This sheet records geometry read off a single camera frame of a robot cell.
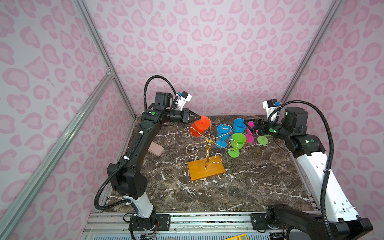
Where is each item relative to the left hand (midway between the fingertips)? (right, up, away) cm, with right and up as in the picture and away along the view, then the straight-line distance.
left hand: (200, 115), depth 70 cm
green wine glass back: (+23, -14, +20) cm, 33 cm away
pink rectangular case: (-29, -20, +28) cm, 45 cm away
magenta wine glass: (+36, -12, +36) cm, 52 cm away
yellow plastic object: (+17, -55, -2) cm, 58 cm away
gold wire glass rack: (+4, -30, +20) cm, 36 cm away
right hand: (+23, -2, -3) cm, 23 cm away
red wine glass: (0, -4, 0) cm, 4 cm away
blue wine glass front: (+16, -8, +27) cm, 32 cm away
